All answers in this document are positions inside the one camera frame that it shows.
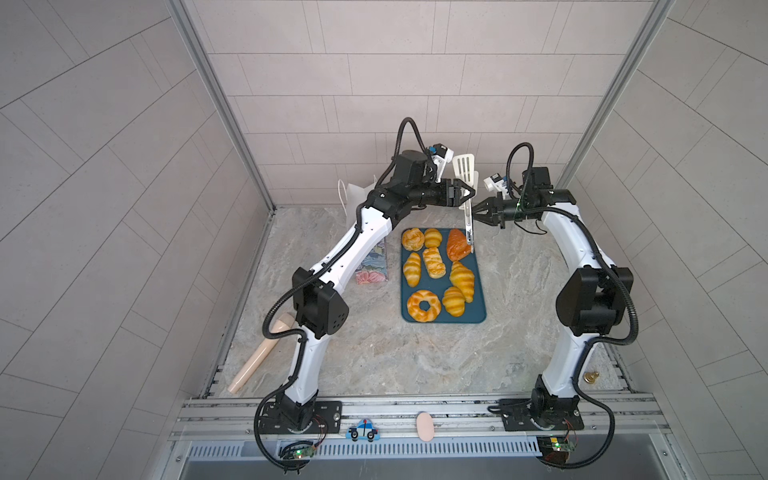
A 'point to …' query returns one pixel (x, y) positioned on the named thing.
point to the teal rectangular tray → (439, 281)
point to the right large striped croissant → (463, 278)
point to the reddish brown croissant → (457, 246)
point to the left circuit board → (299, 452)
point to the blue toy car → (364, 430)
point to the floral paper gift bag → (374, 268)
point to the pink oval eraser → (425, 426)
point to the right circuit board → (555, 449)
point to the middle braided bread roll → (435, 266)
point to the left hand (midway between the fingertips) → (476, 187)
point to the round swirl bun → (413, 239)
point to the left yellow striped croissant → (412, 269)
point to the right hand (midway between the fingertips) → (471, 211)
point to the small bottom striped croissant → (454, 301)
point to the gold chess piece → (590, 377)
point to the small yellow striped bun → (432, 238)
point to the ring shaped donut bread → (415, 311)
